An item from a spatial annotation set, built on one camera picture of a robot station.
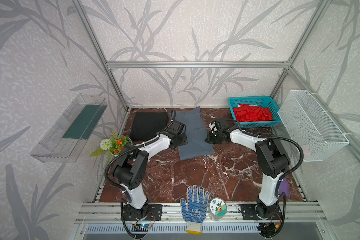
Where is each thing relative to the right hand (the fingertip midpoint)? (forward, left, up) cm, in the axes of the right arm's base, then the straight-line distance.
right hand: (205, 135), depth 97 cm
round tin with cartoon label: (-42, -3, +4) cm, 42 cm away
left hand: (-2, +12, +3) cm, 13 cm away
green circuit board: (-49, +35, -7) cm, 60 cm away
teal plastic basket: (+31, -44, +1) cm, 54 cm away
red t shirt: (+19, -31, 0) cm, 36 cm away
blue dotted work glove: (-43, +8, -4) cm, 44 cm away
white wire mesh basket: (-18, -43, +29) cm, 55 cm away
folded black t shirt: (+12, +43, -4) cm, 45 cm away
